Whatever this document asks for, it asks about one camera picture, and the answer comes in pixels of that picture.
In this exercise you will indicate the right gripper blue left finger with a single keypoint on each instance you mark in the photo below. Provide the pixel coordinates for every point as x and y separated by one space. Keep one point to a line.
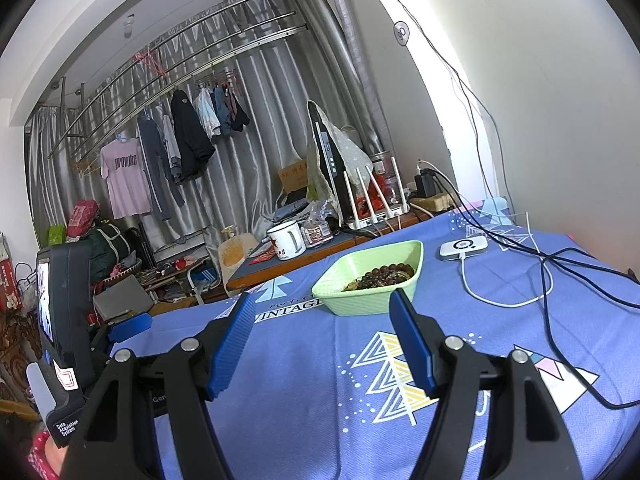
116 437

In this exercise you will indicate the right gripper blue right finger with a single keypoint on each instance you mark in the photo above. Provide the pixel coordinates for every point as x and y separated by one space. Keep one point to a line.
526 436

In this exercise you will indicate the left hand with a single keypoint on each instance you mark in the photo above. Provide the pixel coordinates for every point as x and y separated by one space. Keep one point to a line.
46 457

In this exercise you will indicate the dark green duffel bag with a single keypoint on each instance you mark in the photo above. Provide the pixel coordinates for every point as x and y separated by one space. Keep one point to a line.
108 246

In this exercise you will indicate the grey laptop box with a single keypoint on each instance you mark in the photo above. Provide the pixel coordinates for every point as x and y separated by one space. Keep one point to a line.
126 296

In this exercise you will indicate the pink t-shirt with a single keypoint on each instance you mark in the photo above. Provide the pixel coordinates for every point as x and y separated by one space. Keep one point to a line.
122 170

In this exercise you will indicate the beige sack bag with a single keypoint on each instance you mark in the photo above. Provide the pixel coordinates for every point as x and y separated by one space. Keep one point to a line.
233 252

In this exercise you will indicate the black hanging shirt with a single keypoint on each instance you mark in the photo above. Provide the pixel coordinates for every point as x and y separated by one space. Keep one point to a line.
193 143

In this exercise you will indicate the wooden desk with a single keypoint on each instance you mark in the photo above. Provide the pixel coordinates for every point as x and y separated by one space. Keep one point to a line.
252 274

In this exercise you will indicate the white power bank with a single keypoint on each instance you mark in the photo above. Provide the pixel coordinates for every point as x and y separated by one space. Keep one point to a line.
465 247

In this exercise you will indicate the red envelope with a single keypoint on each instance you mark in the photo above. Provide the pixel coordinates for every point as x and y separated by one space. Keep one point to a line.
266 256

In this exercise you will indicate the blue patterned tablecloth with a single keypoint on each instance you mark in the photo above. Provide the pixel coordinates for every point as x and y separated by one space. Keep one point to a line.
321 396

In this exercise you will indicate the green plastic tray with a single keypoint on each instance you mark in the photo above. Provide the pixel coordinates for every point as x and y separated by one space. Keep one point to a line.
361 283

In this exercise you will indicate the white enamel mug red star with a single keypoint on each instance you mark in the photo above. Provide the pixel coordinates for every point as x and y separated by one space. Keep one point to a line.
287 240

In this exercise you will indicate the black power adapter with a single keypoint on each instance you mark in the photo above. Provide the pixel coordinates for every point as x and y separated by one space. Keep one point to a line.
427 184

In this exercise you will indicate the white wifi router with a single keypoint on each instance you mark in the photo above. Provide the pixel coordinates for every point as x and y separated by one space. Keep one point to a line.
376 196

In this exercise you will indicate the cloth covered monitor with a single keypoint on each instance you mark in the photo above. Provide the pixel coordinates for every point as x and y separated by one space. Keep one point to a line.
337 170

